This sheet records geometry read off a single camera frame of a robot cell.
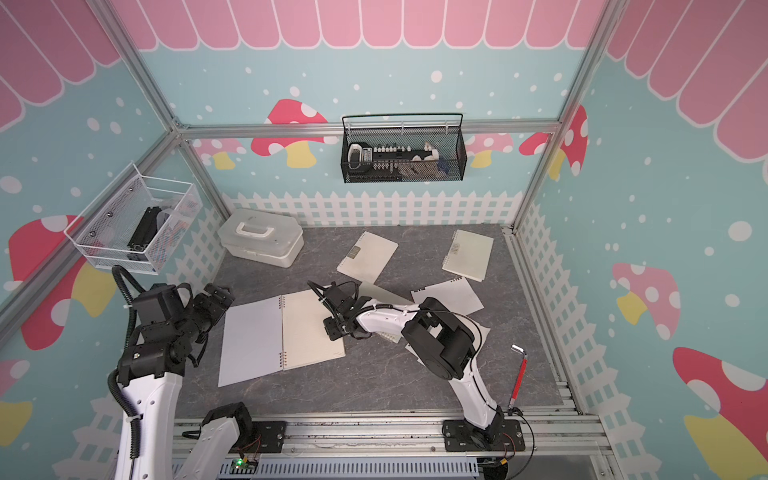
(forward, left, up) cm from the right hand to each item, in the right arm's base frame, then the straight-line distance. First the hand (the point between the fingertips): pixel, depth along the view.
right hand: (332, 328), depth 92 cm
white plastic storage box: (+29, +25, +11) cm, 39 cm away
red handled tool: (-13, -56, -2) cm, 57 cm away
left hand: (-4, +22, +22) cm, 31 cm away
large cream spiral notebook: (+30, -9, -2) cm, 31 cm away
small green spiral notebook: (-2, +18, 0) cm, 18 cm away
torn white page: (+12, -41, -1) cm, 42 cm away
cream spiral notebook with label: (+30, -48, -2) cm, 57 cm away
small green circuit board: (-35, +18, -3) cm, 40 cm away
